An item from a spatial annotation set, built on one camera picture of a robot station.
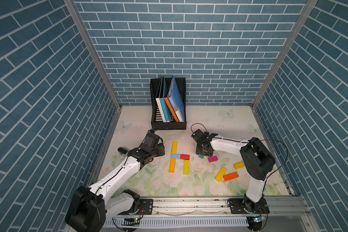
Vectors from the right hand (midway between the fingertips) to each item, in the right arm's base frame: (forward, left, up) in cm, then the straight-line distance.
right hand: (201, 152), depth 95 cm
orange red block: (-15, -17, +1) cm, 22 cm away
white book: (+16, +28, +29) cm, 43 cm away
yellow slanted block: (-14, -12, +1) cm, 18 cm away
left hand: (-5, +23, +11) cm, 26 cm away
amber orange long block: (-10, +18, 0) cm, 21 cm away
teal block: (-4, 0, +3) cm, 5 cm away
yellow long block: (+2, +18, +1) cm, 18 cm away
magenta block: (-5, -7, +1) cm, 9 cm away
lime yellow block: (-13, +9, 0) cm, 16 cm away
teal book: (+17, +25, +27) cm, 40 cm away
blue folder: (+32, +20, +18) cm, 41 cm away
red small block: (-4, +11, 0) cm, 12 cm away
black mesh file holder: (+22, +34, +2) cm, 40 cm away
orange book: (+17, +23, +30) cm, 41 cm away
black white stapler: (-5, +50, +6) cm, 51 cm away
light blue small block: (-4, +17, 0) cm, 17 cm away
